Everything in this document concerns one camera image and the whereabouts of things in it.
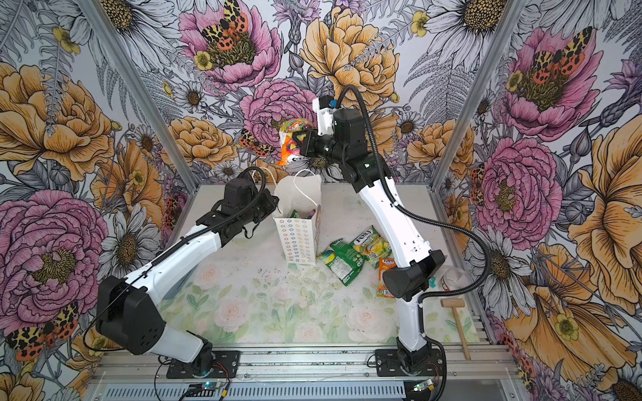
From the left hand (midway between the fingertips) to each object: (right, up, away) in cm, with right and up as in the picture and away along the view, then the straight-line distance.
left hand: (279, 204), depth 83 cm
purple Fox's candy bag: (+9, -5, +14) cm, 17 cm away
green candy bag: (+21, -20, +11) cm, 31 cm away
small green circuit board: (-17, -51, -12) cm, 55 cm away
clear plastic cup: (+62, -27, +9) cm, 68 cm away
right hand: (+7, +17, -15) cm, 23 cm away
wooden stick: (+58, -33, +2) cm, 67 cm away
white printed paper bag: (+8, +4, -7) cm, 11 cm away
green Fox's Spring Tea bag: (+3, -4, +11) cm, 12 cm away
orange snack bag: (+37, -22, +11) cm, 44 cm away
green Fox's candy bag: (+32, -16, +14) cm, 39 cm away
